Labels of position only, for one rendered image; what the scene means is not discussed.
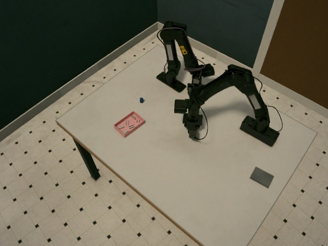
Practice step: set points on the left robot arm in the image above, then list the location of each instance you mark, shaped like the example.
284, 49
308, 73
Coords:
244, 83

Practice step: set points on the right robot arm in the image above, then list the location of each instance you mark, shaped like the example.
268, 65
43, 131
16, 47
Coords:
169, 36

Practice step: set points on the pink rectangular tray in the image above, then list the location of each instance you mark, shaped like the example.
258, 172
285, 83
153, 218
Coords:
132, 121

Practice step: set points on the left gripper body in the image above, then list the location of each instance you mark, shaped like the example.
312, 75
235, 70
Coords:
192, 122

